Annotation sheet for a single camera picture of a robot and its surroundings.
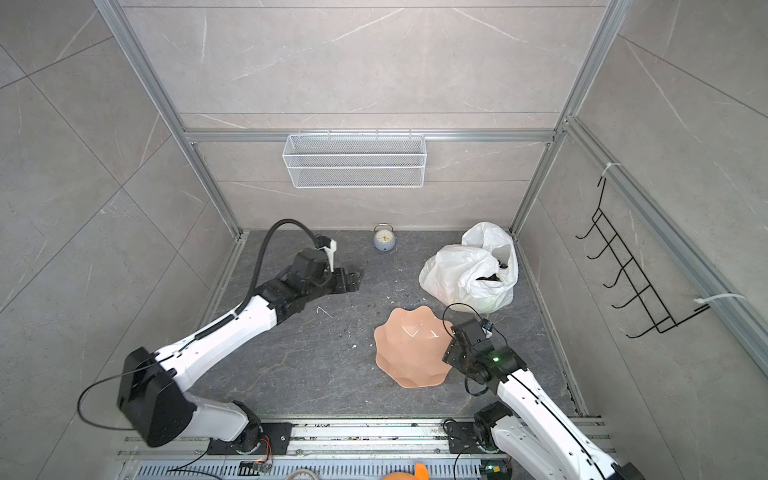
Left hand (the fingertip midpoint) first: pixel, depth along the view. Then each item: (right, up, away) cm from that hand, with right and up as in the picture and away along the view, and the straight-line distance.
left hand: (351, 268), depth 80 cm
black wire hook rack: (+65, -9, -21) cm, 69 cm away
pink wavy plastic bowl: (+17, -24, +10) cm, 31 cm away
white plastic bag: (+34, -2, +1) cm, 35 cm away
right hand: (+29, -24, +1) cm, 38 cm away
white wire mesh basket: (-3, +36, +20) cm, 41 cm away
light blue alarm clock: (+8, +9, +32) cm, 34 cm away
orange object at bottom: (+17, -46, -14) cm, 51 cm away
